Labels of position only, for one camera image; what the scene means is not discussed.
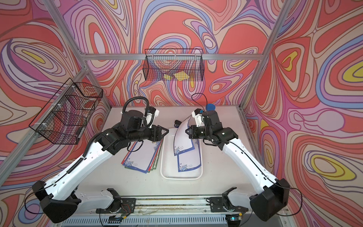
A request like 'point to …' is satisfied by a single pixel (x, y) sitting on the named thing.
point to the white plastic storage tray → (169, 162)
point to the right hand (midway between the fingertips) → (187, 134)
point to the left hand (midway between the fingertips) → (167, 130)
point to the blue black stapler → (177, 123)
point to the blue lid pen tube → (210, 107)
